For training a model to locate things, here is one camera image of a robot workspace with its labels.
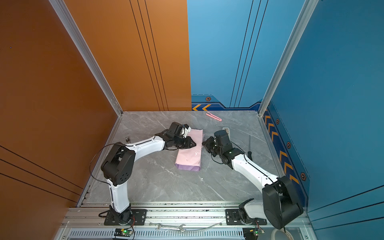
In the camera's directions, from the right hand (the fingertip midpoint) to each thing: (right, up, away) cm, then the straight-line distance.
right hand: (199, 142), depth 84 cm
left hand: (-2, -2, +8) cm, 8 cm away
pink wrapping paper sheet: (-5, -10, +2) cm, 12 cm away
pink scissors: (+12, +17, +33) cm, 38 cm away
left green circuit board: (-37, -42, -13) cm, 57 cm away
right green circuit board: (+24, -42, -14) cm, 50 cm away
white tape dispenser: (+20, +7, +19) cm, 29 cm away
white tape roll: (+34, -40, -16) cm, 55 cm away
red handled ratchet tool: (-50, -1, +19) cm, 53 cm away
